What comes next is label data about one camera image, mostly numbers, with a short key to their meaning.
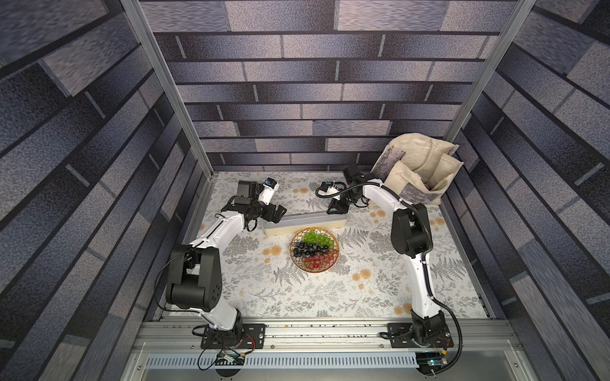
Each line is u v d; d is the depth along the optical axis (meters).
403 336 0.72
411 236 0.61
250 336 0.74
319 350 0.72
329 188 0.90
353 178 0.85
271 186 0.80
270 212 0.81
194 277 0.45
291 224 0.96
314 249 0.89
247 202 0.71
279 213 0.83
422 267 0.62
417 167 1.04
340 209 0.90
